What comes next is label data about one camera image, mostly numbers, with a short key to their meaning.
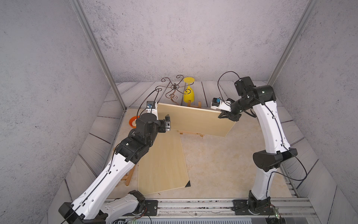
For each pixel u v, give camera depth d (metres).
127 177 0.81
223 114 0.65
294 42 0.83
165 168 0.87
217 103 0.60
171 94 0.84
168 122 0.61
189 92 0.85
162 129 0.60
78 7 0.70
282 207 0.75
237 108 0.60
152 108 0.55
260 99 0.48
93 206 0.37
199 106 0.91
